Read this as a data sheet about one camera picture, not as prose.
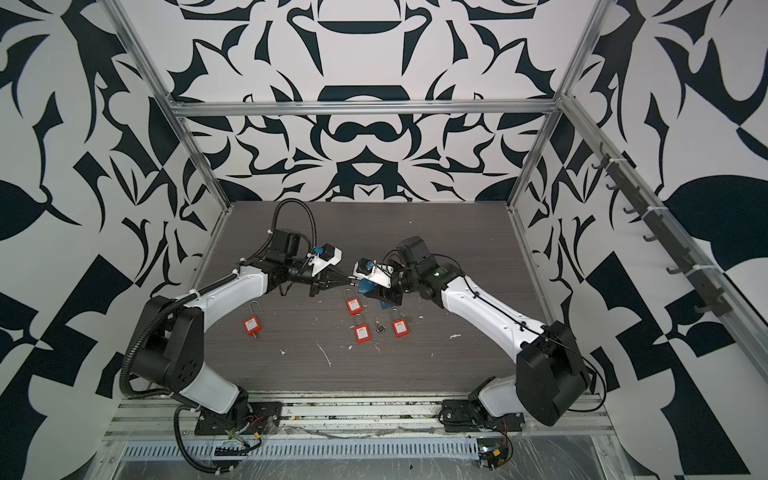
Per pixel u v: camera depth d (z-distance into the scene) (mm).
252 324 890
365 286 788
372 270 671
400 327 875
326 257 710
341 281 794
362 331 871
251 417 723
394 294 717
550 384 421
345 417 759
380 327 891
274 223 714
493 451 711
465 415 744
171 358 445
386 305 934
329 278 754
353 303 923
